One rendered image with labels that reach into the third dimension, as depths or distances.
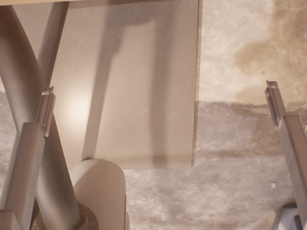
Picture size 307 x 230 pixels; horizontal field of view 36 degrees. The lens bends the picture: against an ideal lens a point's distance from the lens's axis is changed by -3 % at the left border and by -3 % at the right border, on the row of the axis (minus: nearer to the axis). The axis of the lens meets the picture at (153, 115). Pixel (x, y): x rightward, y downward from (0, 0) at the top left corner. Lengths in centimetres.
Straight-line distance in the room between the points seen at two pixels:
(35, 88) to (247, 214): 88
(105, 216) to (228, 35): 38
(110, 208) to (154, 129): 36
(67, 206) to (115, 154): 60
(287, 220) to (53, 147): 91
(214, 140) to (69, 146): 28
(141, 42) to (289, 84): 28
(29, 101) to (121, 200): 29
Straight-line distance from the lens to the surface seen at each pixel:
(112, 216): 58
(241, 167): 103
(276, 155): 102
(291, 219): 120
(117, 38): 79
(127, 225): 70
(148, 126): 91
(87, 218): 41
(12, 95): 35
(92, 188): 60
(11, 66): 35
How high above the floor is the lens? 66
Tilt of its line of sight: 47 degrees down
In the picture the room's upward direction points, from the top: 179 degrees clockwise
